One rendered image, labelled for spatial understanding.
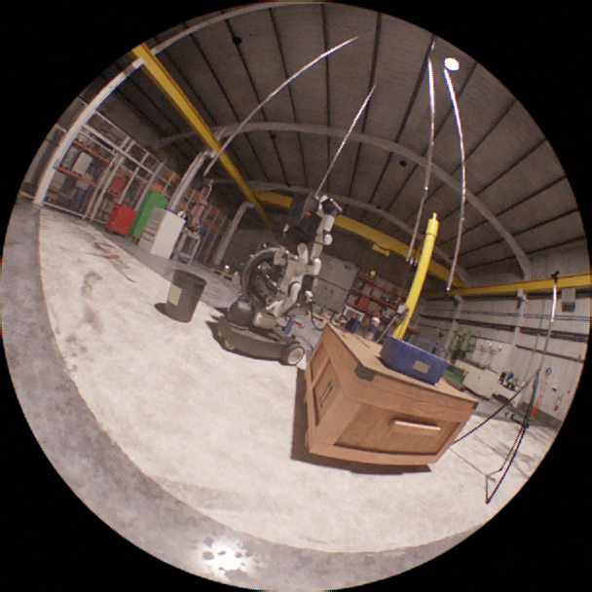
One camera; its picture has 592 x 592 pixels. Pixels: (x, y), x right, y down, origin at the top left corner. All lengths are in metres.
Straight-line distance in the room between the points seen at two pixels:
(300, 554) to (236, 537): 0.17
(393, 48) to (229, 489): 8.51
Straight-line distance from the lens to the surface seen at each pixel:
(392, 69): 8.25
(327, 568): 0.70
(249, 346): 1.42
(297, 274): 1.62
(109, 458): 0.69
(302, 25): 8.22
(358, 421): 0.79
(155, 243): 5.28
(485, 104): 8.50
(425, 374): 0.90
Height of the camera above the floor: 0.60
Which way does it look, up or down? 1 degrees down
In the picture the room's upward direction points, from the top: 24 degrees clockwise
